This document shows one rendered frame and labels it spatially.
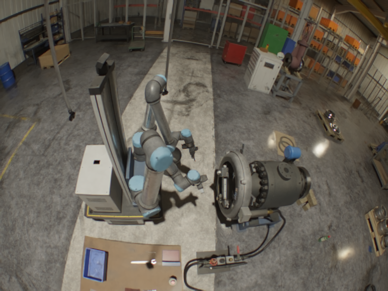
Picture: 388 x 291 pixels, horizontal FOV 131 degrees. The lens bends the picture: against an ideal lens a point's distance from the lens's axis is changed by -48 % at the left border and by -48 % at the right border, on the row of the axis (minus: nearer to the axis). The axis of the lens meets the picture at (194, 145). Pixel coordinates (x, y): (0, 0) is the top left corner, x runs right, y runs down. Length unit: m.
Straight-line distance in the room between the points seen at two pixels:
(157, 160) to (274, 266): 2.25
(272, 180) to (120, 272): 1.74
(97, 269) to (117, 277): 0.20
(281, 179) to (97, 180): 1.83
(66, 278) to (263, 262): 2.56
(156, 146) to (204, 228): 1.66
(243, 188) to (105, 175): 1.26
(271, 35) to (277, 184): 7.23
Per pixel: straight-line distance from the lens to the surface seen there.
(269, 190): 1.83
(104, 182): 1.59
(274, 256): 2.64
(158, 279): 1.72
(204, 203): 2.40
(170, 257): 1.71
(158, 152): 0.78
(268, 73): 5.21
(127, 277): 1.75
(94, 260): 1.84
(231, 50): 6.45
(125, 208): 2.01
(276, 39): 8.46
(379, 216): 5.09
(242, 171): 1.60
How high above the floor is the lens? 2.18
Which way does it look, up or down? 48 degrees down
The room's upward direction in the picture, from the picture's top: 14 degrees clockwise
